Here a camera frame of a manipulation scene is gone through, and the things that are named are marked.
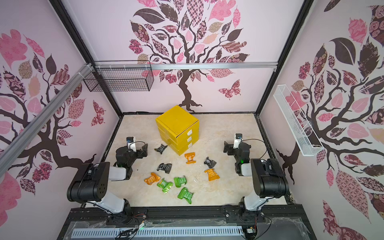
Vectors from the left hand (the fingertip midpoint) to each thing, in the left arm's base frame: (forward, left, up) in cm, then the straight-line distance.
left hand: (140, 146), depth 94 cm
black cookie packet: (0, -13, -4) cm, 13 cm away
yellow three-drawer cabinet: (+1, -26, +15) cm, 30 cm away
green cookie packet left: (-23, -18, -5) cm, 30 cm away
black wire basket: (+76, +36, +1) cm, 84 cm away
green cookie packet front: (-28, -30, -5) cm, 41 cm away
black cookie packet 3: (-10, -46, -5) cm, 47 cm away
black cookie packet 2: (-13, -17, -5) cm, 22 cm away
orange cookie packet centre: (-6, -33, -4) cm, 33 cm away
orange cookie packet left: (-20, -11, -5) cm, 23 cm away
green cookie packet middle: (-21, -26, -5) cm, 34 cm away
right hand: (+2, -60, +1) cm, 60 cm away
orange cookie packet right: (-18, -46, -5) cm, 50 cm away
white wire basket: (-11, -91, +20) cm, 94 cm away
